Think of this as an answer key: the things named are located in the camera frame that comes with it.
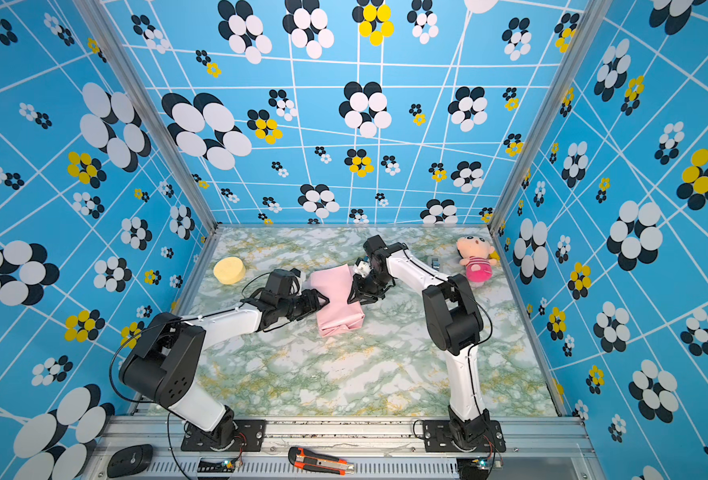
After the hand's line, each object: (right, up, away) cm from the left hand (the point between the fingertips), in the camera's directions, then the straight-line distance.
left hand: (327, 302), depth 91 cm
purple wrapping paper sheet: (+3, -3, -3) cm, 5 cm away
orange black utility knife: (-3, -34, -21) cm, 40 cm away
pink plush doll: (+50, +17, +13) cm, 55 cm away
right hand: (+8, 0, +1) cm, 8 cm away
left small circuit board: (-24, -36, -19) cm, 48 cm away
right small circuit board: (+37, -35, -21) cm, 56 cm away
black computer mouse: (-43, -33, -23) cm, 59 cm away
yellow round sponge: (-36, +9, +13) cm, 39 cm away
